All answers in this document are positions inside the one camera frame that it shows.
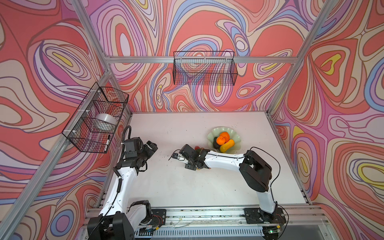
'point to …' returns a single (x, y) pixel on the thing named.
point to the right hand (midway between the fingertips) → (191, 160)
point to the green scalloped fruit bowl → (216, 132)
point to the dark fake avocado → (215, 145)
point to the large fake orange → (226, 135)
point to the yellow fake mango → (227, 145)
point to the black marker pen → (108, 140)
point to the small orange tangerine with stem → (220, 140)
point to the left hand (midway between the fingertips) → (153, 148)
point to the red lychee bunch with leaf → (197, 148)
